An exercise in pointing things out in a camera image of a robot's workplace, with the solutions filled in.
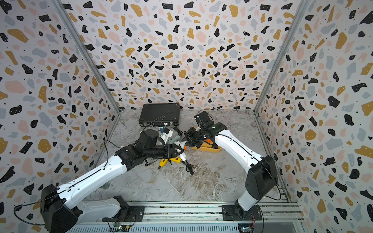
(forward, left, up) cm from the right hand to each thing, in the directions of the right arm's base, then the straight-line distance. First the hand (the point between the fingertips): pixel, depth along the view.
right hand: (180, 140), depth 77 cm
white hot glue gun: (-3, -1, +1) cm, 3 cm away
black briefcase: (+37, +22, -19) cm, 47 cm away
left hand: (-7, -2, +1) cm, 7 cm away
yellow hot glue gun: (-1, +5, -21) cm, 22 cm away
